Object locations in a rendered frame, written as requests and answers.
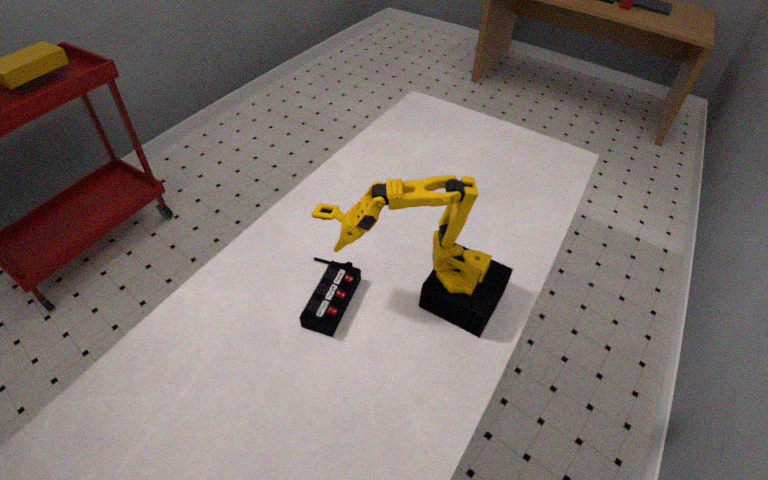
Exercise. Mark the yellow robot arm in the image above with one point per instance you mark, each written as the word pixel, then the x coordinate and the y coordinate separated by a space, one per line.
pixel 464 192

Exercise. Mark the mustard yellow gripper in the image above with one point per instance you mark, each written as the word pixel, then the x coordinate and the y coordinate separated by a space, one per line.
pixel 349 233

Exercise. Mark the black power strip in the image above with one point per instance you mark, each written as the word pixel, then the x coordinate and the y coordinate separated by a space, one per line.
pixel 331 297

